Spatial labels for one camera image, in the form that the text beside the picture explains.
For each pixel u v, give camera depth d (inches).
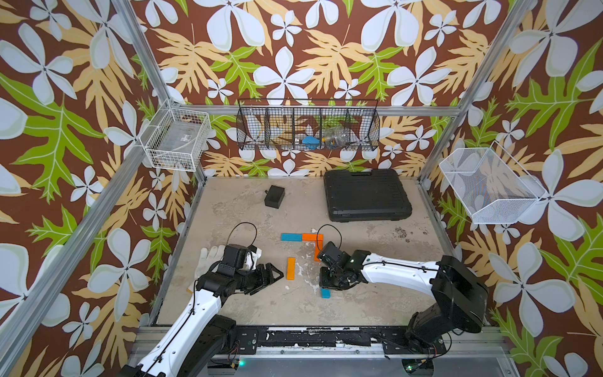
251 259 30.6
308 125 38.8
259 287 27.2
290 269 35.7
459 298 17.1
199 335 23.5
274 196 43.6
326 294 33.1
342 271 25.6
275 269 29.0
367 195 41.4
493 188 31.1
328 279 29.5
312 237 38.8
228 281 22.7
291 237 38.8
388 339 29.3
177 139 33.9
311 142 37.1
